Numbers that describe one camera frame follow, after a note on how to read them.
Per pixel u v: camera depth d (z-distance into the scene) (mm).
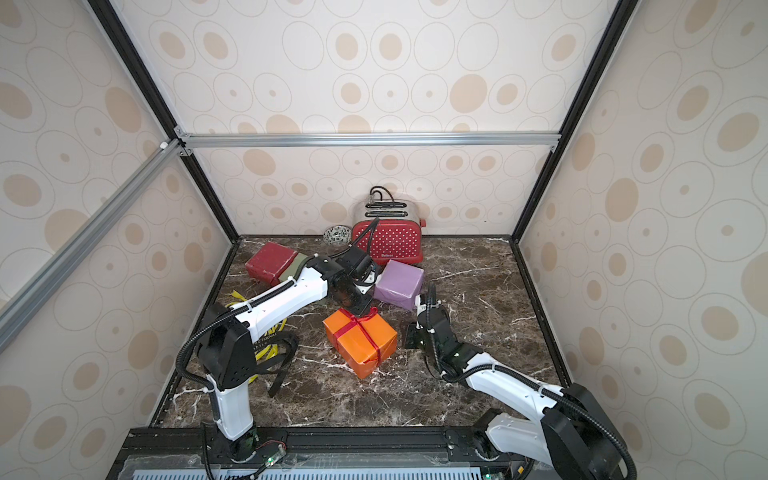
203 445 700
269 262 1033
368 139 919
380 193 1089
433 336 618
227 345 473
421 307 761
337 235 1174
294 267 1048
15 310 509
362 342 814
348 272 673
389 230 1000
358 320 839
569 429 408
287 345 892
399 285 975
